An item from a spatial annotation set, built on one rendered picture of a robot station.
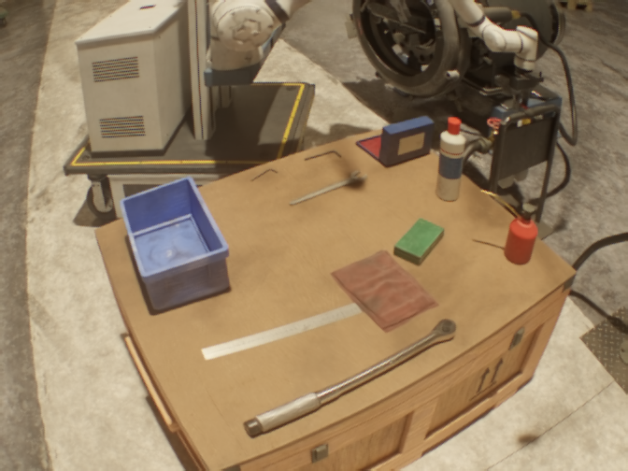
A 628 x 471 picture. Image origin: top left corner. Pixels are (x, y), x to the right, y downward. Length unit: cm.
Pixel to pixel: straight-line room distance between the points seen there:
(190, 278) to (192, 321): 9
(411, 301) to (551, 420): 71
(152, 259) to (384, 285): 53
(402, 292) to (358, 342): 15
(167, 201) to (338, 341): 55
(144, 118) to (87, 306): 70
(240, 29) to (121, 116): 68
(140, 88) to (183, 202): 65
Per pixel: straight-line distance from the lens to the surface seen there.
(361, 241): 138
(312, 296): 125
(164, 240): 142
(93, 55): 200
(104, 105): 206
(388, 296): 123
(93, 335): 192
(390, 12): 252
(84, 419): 172
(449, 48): 230
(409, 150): 165
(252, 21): 155
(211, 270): 121
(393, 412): 116
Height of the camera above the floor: 135
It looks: 40 degrees down
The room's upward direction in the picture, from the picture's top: straight up
